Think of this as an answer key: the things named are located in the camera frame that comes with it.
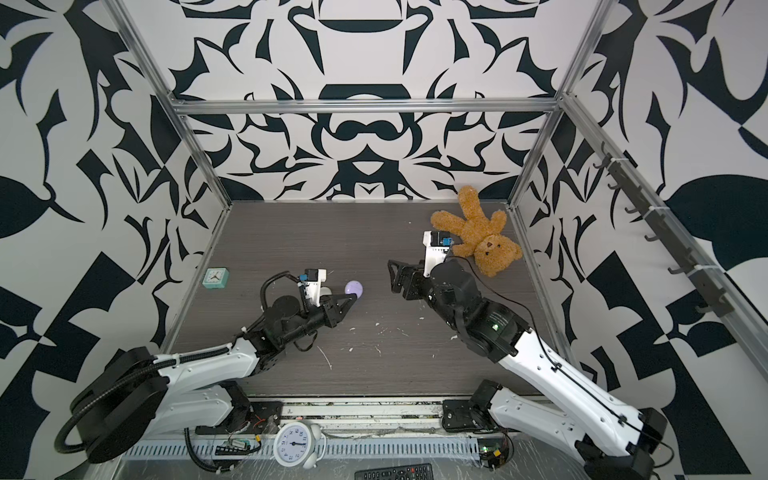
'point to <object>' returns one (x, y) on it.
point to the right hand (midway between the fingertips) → (401, 263)
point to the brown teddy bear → (482, 236)
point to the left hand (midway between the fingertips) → (356, 292)
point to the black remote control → (408, 472)
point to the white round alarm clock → (299, 444)
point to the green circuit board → (493, 452)
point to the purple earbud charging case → (354, 287)
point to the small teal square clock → (216, 278)
